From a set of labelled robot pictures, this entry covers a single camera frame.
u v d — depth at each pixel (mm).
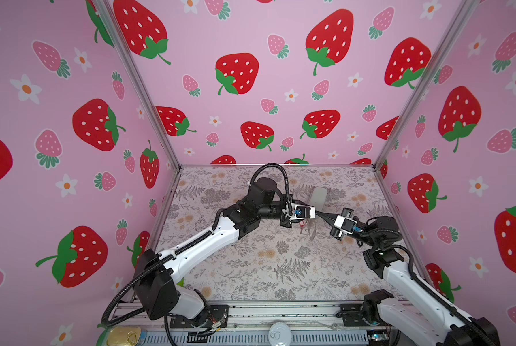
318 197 1070
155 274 405
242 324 731
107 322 369
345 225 552
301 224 970
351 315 735
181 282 817
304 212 537
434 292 465
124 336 673
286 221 576
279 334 660
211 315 732
